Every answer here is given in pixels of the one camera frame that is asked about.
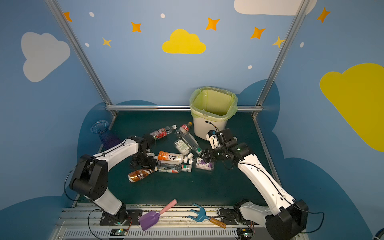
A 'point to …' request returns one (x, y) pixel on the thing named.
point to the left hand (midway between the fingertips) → (148, 168)
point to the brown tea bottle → (135, 175)
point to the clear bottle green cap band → (191, 142)
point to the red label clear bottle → (163, 132)
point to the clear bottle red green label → (173, 166)
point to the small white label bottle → (182, 146)
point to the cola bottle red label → (183, 130)
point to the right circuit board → (244, 233)
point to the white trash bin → (208, 118)
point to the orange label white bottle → (167, 156)
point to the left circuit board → (118, 232)
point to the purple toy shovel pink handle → (149, 220)
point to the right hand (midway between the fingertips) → (208, 152)
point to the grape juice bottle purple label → (201, 164)
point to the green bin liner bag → (213, 103)
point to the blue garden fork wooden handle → (202, 216)
